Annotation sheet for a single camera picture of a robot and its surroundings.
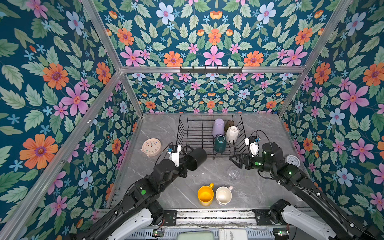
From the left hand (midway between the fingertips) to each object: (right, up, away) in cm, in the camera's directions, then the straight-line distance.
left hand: (191, 157), depth 68 cm
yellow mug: (+7, -23, +12) cm, 27 cm away
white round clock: (+61, -7, +23) cm, 66 cm away
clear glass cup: (+24, -14, +19) cm, 34 cm away
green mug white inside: (+16, +3, +23) cm, 28 cm away
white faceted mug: (+24, +10, +25) cm, 36 cm away
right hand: (+21, -1, +3) cm, 21 cm away
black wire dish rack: (+1, +11, +41) cm, 42 cm away
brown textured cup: (+24, +16, +33) cm, 44 cm away
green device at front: (+2, -35, -1) cm, 35 cm away
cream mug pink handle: (+17, -22, +11) cm, 30 cm away
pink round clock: (-29, 0, +31) cm, 42 cm away
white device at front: (+20, -36, +1) cm, 41 cm away
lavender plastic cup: (+16, +14, +28) cm, 35 cm away
